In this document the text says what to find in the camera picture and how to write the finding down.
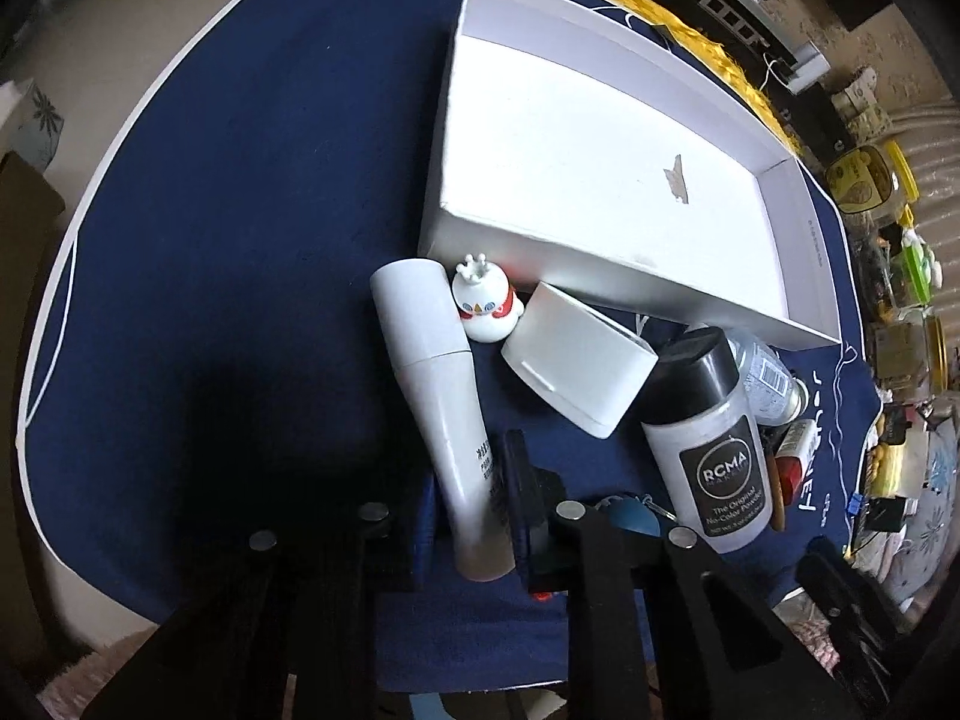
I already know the white lotion bottle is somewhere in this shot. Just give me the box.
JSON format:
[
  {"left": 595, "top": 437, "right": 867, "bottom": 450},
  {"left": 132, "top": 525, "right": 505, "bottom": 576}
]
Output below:
[{"left": 370, "top": 259, "right": 514, "bottom": 582}]

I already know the yellow lidded snack jar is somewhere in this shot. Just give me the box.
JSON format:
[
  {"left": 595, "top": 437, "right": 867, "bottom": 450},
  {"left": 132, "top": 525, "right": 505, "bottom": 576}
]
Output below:
[{"left": 827, "top": 138, "right": 921, "bottom": 221}]

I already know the yellow floral tablecloth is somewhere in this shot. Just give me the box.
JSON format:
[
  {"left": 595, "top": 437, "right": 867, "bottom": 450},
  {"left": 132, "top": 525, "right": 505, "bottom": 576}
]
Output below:
[{"left": 604, "top": 0, "right": 800, "bottom": 156}]

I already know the floral tissue box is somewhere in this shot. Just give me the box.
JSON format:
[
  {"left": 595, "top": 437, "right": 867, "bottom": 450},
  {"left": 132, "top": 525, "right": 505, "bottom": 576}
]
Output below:
[{"left": 0, "top": 80, "right": 64, "bottom": 172}]

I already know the wooden ring keychain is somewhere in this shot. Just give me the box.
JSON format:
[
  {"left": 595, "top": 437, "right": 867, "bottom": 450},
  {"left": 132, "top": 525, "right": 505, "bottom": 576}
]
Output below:
[{"left": 766, "top": 455, "right": 786, "bottom": 532}]

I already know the navy blue table mat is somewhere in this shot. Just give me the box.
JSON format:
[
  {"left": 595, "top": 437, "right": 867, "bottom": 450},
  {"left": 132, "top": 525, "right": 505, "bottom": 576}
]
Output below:
[{"left": 18, "top": 0, "right": 878, "bottom": 692}]

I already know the white and red tube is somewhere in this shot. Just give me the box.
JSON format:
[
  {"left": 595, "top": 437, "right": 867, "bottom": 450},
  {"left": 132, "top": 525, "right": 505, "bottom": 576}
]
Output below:
[{"left": 775, "top": 419, "right": 818, "bottom": 505}]

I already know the blue ball spiderman keychain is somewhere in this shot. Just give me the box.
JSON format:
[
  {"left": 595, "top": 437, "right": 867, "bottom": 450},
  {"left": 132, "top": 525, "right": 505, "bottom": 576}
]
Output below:
[{"left": 596, "top": 494, "right": 677, "bottom": 538}]

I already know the white triangular container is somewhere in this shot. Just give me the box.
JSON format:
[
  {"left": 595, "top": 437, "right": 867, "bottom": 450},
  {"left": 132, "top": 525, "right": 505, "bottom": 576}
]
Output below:
[{"left": 501, "top": 281, "right": 659, "bottom": 439}]

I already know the clear sanitizer bottle white cap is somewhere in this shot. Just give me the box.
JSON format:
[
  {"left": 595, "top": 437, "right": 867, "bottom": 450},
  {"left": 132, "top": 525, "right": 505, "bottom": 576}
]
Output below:
[{"left": 724, "top": 328, "right": 809, "bottom": 427}]

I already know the white cardboard tray box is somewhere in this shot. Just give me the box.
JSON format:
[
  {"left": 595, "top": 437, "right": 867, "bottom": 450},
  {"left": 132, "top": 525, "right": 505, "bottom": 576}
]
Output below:
[{"left": 420, "top": 0, "right": 841, "bottom": 349}]

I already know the green lidded jar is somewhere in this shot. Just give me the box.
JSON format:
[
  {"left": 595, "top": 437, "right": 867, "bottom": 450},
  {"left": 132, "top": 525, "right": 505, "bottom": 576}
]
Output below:
[{"left": 878, "top": 224, "right": 944, "bottom": 316}]

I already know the RCMA powder bottle black cap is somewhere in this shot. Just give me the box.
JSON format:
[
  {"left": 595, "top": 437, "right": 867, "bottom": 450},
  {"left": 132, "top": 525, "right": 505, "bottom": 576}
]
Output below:
[{"left": 638, "top": 327, "right": 773, "bottom": 554}]

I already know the black TV cabinet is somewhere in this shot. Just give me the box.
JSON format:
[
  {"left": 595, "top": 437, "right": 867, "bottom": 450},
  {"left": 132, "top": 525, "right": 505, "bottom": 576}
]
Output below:
[{"left": 654, "top": 0, "right": 854, "bottom": 172}]

